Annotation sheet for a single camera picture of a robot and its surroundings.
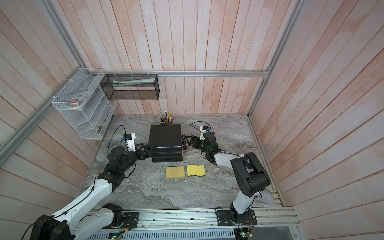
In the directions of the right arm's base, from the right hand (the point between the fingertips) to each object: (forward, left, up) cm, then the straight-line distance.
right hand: (189, 138), depth 93 cm
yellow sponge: (-19, +8, -9) cm, 23 cm away
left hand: (-11, +21, +8) cm, 25 cm away
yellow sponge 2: (-17, -4, -10) cm, 20 cm away
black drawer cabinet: (-4, +13, +4) cm, 14 cm away
